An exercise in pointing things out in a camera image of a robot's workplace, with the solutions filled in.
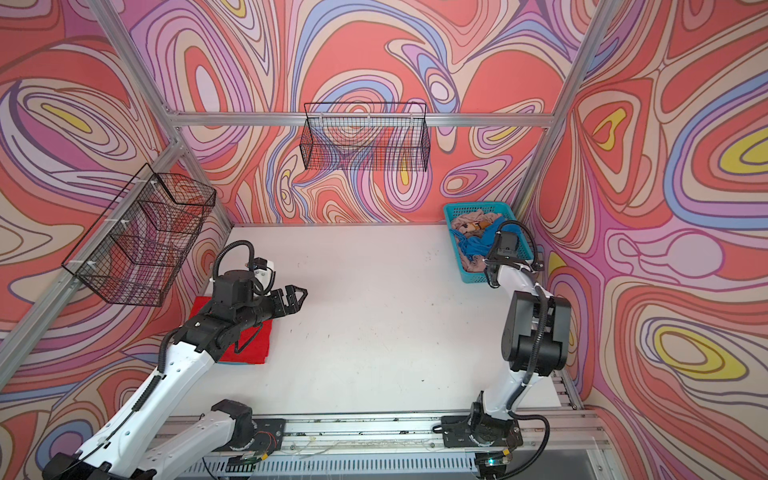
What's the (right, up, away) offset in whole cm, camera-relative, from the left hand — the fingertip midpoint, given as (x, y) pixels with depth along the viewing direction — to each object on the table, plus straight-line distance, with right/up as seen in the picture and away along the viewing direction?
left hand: (301, 292), depth 76 cm
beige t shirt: (+55, +21, +35) cm, 69 cm away
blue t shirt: (+55, +14, +27) cm, 63 cm away
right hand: (+60, +6, +20) cm, 63 cm away
